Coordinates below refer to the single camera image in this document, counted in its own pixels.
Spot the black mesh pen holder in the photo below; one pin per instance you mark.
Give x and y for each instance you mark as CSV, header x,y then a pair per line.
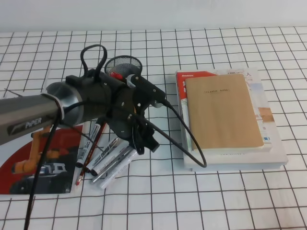
x,y
124,65

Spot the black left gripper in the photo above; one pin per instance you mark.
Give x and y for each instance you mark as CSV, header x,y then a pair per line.
x,y
126,116

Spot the dark red pencil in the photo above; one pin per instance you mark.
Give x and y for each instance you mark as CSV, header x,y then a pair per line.
x,y
78,180

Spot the red items in holder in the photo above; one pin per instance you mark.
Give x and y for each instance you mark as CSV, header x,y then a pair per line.
x,y
116,76

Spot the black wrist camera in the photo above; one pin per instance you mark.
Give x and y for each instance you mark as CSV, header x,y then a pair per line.
x,y
155,94

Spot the left black cap marker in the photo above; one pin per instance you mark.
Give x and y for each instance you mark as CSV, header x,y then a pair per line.
x,y
86,149

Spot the red cover book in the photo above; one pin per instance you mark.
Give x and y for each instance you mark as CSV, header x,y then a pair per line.
x,y
181,78

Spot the robot brochure booklet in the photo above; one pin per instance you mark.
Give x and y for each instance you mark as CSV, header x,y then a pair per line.
x,y
19,159

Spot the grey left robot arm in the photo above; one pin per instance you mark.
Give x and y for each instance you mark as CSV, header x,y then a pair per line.
x,y
77,100

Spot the large white bottom book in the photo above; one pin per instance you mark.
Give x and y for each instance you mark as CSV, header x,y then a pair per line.
x,y
272,159

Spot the tan classic notebook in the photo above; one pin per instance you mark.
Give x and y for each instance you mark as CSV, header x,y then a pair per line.
x,y
221,114

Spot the black cap marker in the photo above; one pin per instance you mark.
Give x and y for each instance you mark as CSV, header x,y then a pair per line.
x,y
86,149
107,160

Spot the middle whiteboard marker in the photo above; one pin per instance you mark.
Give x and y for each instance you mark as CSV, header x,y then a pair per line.
x,y
98,157

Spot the white magazine book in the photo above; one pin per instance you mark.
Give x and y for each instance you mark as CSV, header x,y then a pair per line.
x,y
260,105

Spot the right black cap marker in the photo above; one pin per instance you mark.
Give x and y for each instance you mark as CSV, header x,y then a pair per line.
x,y
107,160

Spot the clear ballpoint pen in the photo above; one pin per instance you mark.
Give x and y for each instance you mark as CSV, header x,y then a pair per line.
x,y
113,163

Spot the white marker pen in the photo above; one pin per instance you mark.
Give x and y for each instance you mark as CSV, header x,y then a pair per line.
x,y
118,169

